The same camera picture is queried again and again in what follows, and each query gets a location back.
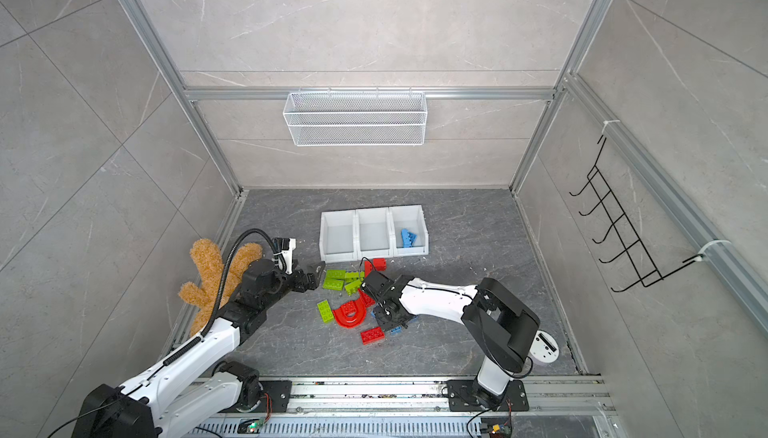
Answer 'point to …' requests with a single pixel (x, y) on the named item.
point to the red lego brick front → (372, 335)
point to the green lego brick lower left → (332, 284)
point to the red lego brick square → (380, 264)
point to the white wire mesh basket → (355, 119)
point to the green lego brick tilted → (352, 286)
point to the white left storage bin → (339, 235)
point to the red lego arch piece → (352, 313)
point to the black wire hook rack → (634, 256)
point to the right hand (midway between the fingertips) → (389, 317)
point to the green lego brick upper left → (335, 273)
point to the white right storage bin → (410, 217)
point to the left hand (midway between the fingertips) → (311, 256)
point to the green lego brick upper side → (353, 276)
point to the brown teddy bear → (210, 266)
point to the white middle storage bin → (374, 233)
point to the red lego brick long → (367, 268)
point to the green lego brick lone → (325, 310)
